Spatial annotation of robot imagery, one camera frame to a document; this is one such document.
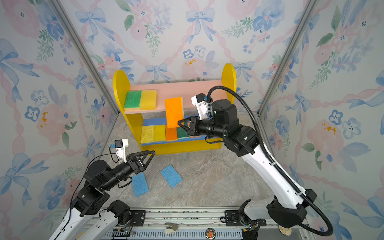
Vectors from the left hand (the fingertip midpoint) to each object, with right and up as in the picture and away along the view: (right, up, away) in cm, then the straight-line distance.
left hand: (151, 152), depth 61 cm
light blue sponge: (+5, -18, +25) cm, 31 cm away
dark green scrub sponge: (+10, +7, +27) cm, 30 cm away
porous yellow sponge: (-10, +6, +27) cm, 30 cm away
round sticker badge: (+25, -40, +9) cm, 48 cm away
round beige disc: (+61, -39, +9) cm, 73 cm away
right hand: (+12, +12, -5) cm, 18 cm away
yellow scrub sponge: (-3, +7, +26) cm, 27 cm away
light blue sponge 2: (-13, -22, +23) cm, 34 cm away
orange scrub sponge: (+4, +6, +27) cm, 28 cm away
